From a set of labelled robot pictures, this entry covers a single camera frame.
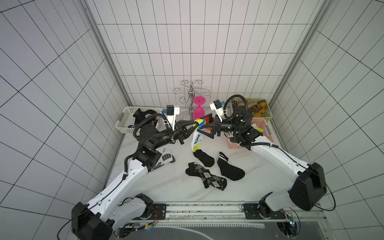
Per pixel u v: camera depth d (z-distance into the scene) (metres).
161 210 0.73
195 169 0.85
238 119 0.56
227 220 0.71
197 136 0.60
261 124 1.05
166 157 0.90
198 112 0.92
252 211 0.72
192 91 0.91
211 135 0.59
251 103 1.13
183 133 0.54
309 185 0.42
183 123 0.54
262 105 1.14
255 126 1.00
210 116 0.67
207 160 0.91
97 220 0.37
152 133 0.47
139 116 1.04
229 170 0.84
